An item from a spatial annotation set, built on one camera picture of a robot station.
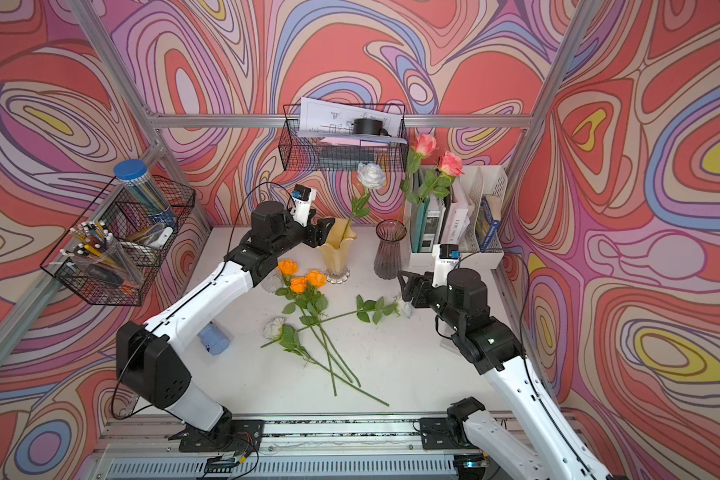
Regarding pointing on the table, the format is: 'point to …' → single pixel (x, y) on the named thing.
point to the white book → (456, 224)
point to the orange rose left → (298, 285)
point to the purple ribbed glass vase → (388, 252)
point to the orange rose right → (316, 279)
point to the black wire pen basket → (146, 242)
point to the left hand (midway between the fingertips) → (326, 214)
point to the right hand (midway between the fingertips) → (412, 281)
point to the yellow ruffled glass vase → (336, 250)
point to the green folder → (418, 223)
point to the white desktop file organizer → (480, 190)
